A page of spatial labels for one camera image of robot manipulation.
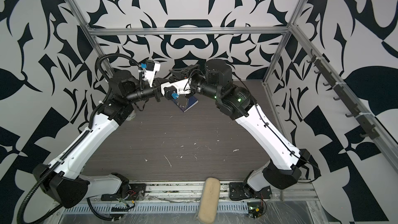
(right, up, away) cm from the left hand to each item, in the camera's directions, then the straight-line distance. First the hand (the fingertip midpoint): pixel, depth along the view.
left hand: (177, 78), depth 61 cm
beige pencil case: (+13, -53, +8) cm, 56 cm away
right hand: (0, +3, -9) cm, 9 cm away
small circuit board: (+34, -58, +10) cm, 68 cm away
